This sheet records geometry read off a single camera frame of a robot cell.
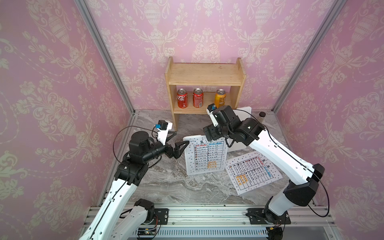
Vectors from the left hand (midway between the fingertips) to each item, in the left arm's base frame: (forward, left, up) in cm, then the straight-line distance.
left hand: (182, 138), depth 65 cm
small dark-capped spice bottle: (+36, -53, -23) cm, 68 cm away
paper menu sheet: (+1, -12, -18) cm, 21 cm away
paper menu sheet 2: (0, -40, -32) cm, 52 cm away
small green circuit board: (-30, +17, -34) cm, 49 cm away
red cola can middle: (+31, -7, -3) cm, 32 cm away
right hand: (+9, -14, -2) cm, 16 cm away
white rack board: (+3, -1, -4) cm, 5 cm away
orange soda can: (+30, -20, -1) cm, 36 cm away
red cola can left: (+30, +2, -2) cm, 30 cm away
